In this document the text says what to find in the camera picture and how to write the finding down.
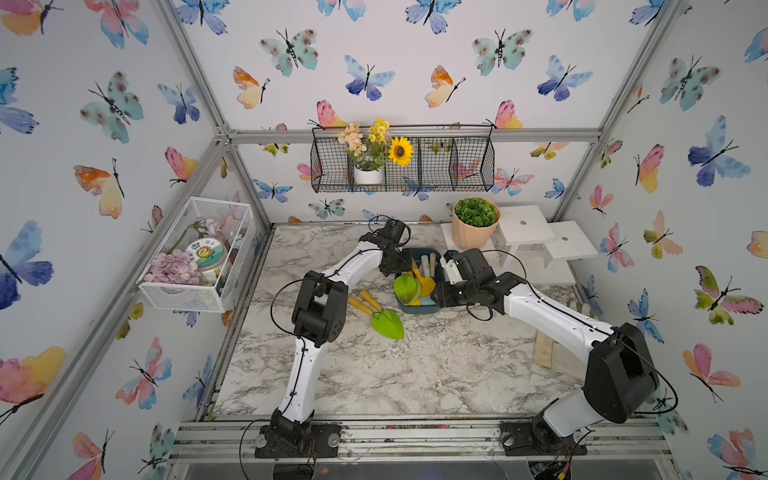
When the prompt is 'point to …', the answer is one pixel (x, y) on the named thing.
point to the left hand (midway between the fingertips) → (410, 262)
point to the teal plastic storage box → (417, 253)
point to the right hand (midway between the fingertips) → (440, 291)
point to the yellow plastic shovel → (427, 285)
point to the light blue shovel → (425, 265)
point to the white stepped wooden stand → (545, 251)
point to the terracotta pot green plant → (474, 222)
